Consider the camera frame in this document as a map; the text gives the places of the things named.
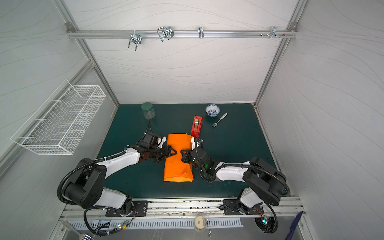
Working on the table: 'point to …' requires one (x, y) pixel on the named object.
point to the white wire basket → (59, 125)
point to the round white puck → (199, 222)
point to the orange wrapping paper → (175, 169)
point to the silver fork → (222, 117)
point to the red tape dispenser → (196, 126)
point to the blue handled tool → (294, 225)
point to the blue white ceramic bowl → (212, 110)
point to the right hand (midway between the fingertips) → (182, 147)
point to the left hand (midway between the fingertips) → (175, 152)
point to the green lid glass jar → (148, 109)
